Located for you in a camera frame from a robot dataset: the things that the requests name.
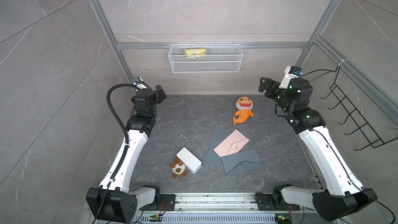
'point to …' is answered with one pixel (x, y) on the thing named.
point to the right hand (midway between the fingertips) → (267, 83)
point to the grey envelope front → (241, 162)
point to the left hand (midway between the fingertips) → (152, 88)
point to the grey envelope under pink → (211, 157)
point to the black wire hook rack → (375, 141)
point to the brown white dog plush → (178, 168)
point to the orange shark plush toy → (244, 104)
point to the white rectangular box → (190, 160)
